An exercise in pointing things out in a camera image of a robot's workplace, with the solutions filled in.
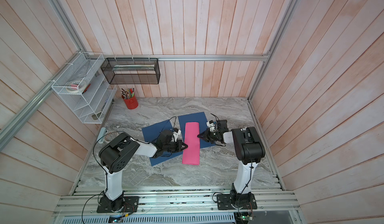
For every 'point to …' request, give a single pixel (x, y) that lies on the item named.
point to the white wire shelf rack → (91, 104)
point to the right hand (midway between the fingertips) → (198, 135)
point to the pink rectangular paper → (191, 155)
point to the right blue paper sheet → (199, 117)
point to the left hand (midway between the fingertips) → (187, 148)
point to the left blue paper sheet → (151, 132)
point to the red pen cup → (130, 99)
